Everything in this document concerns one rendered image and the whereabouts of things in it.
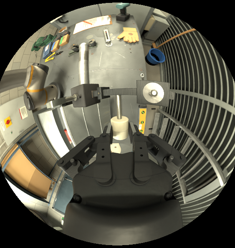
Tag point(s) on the dark block with silver disc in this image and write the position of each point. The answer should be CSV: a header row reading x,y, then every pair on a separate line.
x,y
153,93

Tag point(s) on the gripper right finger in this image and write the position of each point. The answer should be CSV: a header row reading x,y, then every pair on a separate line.
x,y
141,155

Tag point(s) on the steel pivot shaft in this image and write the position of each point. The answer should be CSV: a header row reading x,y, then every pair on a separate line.
x,y
70,98

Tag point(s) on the orange box with green label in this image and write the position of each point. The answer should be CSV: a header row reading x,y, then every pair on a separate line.
x,y
64,39

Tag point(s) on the yellow spirit level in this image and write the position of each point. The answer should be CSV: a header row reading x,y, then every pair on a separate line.
x,y
142,120

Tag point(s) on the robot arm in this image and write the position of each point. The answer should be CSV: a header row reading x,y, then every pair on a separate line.
x,y
35,85

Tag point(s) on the steel spring scale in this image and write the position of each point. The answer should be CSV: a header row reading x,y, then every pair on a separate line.
x,y
107,36

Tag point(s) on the blue bucket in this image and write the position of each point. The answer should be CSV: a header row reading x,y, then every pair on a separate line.
x,y
155,56

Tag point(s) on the steel screw rod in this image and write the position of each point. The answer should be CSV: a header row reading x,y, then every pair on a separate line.
x,y
118,106

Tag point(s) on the yellow work gloves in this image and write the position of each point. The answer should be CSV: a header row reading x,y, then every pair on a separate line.
x,y
129,34

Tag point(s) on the dark round check mass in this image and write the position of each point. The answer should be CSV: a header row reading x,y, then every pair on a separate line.
x,y
92,43

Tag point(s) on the grey round flange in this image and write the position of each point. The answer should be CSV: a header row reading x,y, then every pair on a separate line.
x,y
56,90

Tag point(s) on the orange box with blue label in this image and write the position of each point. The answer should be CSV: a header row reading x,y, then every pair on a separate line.
x,y
55,45

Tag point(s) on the tape roll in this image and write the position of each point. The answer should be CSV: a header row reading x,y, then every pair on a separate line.
x,y
63,29

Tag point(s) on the grey electrical cabinet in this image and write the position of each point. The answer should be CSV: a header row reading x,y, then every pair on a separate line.
x,y
14,120

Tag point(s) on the cardboard box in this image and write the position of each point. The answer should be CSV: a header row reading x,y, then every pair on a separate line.
x,y
27,172

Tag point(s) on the green dark flat tool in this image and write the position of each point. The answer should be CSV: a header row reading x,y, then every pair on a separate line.
x,y
72,52

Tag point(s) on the orange bar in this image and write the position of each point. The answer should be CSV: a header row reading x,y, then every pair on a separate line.
x,y
174,38

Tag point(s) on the dark block counterweight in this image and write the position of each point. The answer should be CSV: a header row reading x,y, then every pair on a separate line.
x,y
84,95

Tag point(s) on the grey louvre shutter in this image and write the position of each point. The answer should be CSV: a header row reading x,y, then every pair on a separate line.
x,y
198,96

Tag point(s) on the clipboard with paper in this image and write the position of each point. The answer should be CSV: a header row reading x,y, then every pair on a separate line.
x,y
92,23

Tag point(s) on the cream round wing screw knob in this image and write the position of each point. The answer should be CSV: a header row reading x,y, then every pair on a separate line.
x,y
119,126

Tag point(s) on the green bench vise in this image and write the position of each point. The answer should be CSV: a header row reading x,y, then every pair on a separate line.
x,y
43,41

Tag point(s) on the blue cupboard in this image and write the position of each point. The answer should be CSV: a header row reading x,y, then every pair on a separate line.
x,y
61,191

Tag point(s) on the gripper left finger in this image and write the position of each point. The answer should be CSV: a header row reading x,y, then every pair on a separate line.
x,y
102,155

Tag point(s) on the grey steel tube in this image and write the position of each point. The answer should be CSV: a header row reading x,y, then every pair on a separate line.
x,y
84,64

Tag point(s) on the steel eye bolt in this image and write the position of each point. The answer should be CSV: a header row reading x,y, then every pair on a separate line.
x,y
142,75

